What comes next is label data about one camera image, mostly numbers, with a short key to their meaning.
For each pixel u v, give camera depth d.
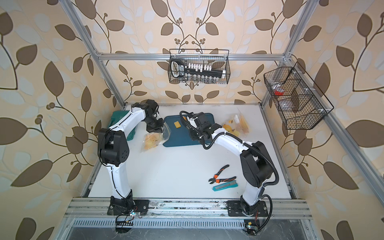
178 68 0.84
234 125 0.99
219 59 0.91
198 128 0.68
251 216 0.71
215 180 0.83
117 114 1.09
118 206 0.68
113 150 0.53
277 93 0.82
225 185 0.82
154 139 0.99
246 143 0.50
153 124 0.81
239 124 0.99
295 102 0.79
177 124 1.06
